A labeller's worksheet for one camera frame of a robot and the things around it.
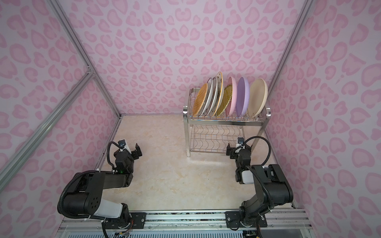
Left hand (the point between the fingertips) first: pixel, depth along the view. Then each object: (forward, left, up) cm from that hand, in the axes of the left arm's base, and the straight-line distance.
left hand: (130, 144), depth 90 cm
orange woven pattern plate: (+13, -42, +24) cm, 50 cm away
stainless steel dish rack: (+13, -52, -7) cm, 54 cm away
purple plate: (+45, -78, -1) cm, 90 cm away
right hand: (+2, -66, -2) cm, 66 cm away
